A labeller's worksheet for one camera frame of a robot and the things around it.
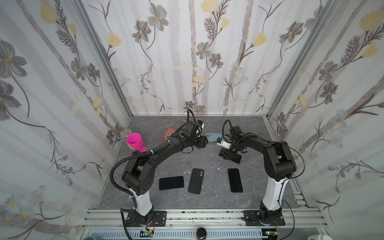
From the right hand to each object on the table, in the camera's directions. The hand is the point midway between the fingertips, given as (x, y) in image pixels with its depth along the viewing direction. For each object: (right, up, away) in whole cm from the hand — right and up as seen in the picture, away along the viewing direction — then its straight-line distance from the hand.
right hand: (226, 149), depth 99 cm
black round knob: (-18, -31, -37) cm, 51 cm away
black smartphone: (+6, -6, -3) cm, 9 cm away
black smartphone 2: (+3, -17, -12) cm, 21 cm away
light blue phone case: (-8, +7, +11) cm, 15 cm away
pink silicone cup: (-58, +7, -9) cm, 59 cm away
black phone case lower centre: (-21, -18, -13) cm, 30 cm away
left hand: (-16, +9, -10) cm, 21 cm away
